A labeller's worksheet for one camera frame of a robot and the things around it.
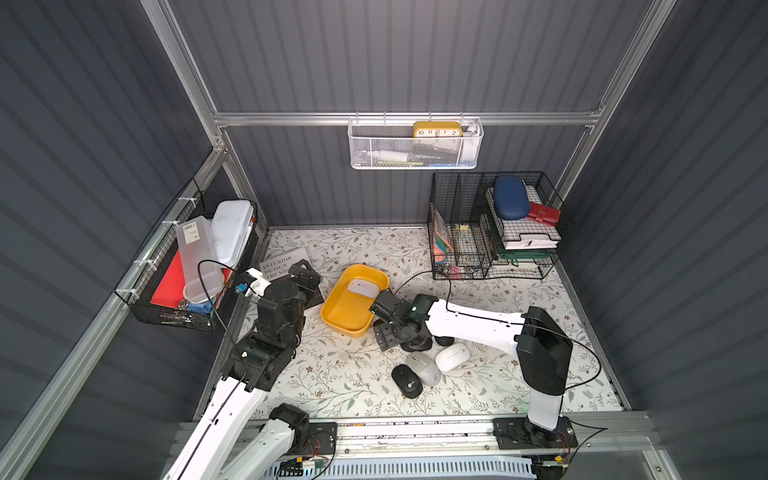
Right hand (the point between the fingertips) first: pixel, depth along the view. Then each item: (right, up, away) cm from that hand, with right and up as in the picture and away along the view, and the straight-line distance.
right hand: (396, 329), depth 85 cm
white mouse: (+16, -8, 0) cm, 18 cm away
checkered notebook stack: (+40, +28, +6) cm, 49 cm away
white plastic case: (-43, +29, -9) cm, 53 cm away
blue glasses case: (+39, +41, +15) cm, 58 cm away
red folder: (-53, +13, -16) cm, 56 cm away
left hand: (-22, +18, -17) cm, 33 cm away
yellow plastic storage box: (-15, +2, +13) cm, 20 cm away
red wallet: (+48, +34, +9) cm, 60 cm away
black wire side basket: (-53, +15, -24) cm, 60 cm away
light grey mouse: (-10, +11, +14) cm, 20 cm away
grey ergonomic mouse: (+9, -10, -3) cm, 14 cm away
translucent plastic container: (-43, +17, -19) cm, 51 cm away
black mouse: (+3, -13, -4) cm, 14 cm away
